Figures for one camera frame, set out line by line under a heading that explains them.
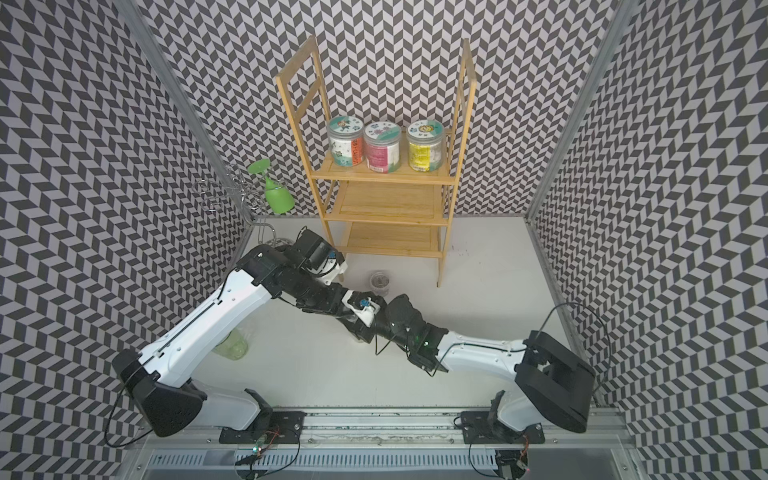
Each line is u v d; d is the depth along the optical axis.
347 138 0.64
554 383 0.42
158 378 0.39
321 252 0.57
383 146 0.62
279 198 1.00
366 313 0.62
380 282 0.94
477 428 0.74
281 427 0.71
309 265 0.57
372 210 0.79
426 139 0.61
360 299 0.60
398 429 0.75
